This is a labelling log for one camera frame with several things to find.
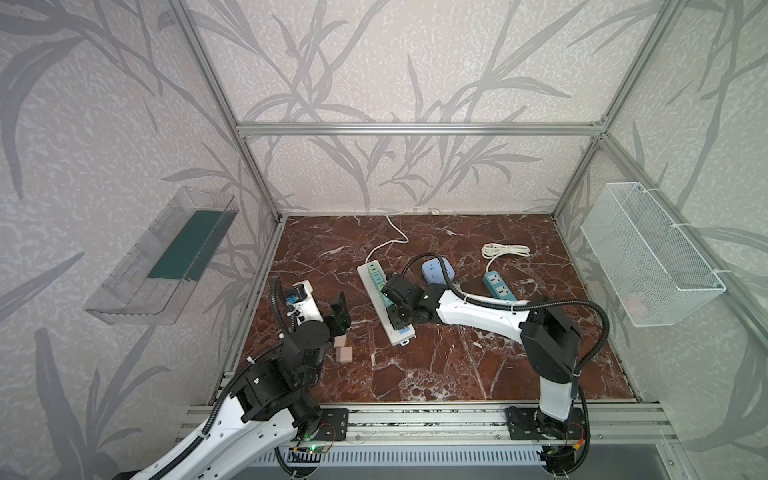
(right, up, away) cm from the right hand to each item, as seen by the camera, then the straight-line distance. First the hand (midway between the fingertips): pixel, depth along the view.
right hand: (395, 305), depth 88 cm
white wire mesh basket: (+55, +12, -26) cm, 62 cm away
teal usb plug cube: (-6, +7, +7) cm, 12 cm away
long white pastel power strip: (-5, -2, +3) cm, 6 cm away
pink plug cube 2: (-14, -13, -4) cm, 20 cm away
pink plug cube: (-16, -10, -2) cm, 19 cm away
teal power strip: (+33, +4, +9) cm, 35 cm away
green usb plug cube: (-7, +10, +8) cm, 15 cm away
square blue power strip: (+13, +8, +13) cm, 20 cm away
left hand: (-12, +8, -18) cm, 23 cm away
